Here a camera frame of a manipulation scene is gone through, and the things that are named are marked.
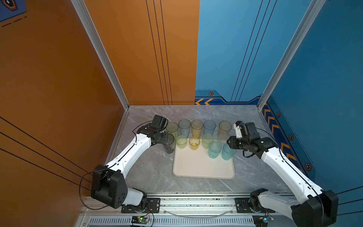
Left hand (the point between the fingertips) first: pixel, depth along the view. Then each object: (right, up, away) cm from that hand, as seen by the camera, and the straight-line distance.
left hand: (162, 136), depth 85 cm
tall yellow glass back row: (+21, +5, +10) cm, 24 cm away
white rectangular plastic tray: (+16, -17, +3) cm, 23 cm away
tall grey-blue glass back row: (+13, +5, +4) cm, 15 cm away
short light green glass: (+28, -3, +10) cm, 30 cm away
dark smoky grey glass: (+4, -7, +2) cm, 8 cm away
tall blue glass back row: (+30, +5, +6) cm, 31 cm away
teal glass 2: (+38, -9, -5) cm, 39 cm away
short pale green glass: (+11, -5, +11) cm, 16 cm away
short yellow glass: (+20, -6, +10) cm, 23 cm away
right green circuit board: (+52, -41, -15) cm, 68 cm away
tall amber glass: (+39, +2, +6) cm, 40 cm away
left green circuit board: (-10, -41, -14) cm, 44 cm away
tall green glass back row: (+5, +5, +4) cm, 8 cm away
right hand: (+39, -2, -5) cm, 39 cm away
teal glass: (+33, -8, +5) cm, 34 cm away
